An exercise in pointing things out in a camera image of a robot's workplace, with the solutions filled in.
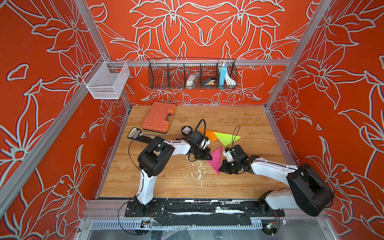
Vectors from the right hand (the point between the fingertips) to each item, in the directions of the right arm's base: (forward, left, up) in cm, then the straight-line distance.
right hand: (216, 170), depth 85 cm
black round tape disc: (+28, +19, +1) cm, 34 cm away
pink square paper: (+6, -1, -2) cm, 6 cm away
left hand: (+8, +2, -1) cm, 8 cm away
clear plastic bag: (+45, +15, +31) cm, 57 cm away
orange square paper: (+25, +2, 0) cm, 25 cm away
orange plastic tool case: (+37, +39, +5) cm, 54 cm away
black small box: (+43, +7, +31) cm, 54 cm away
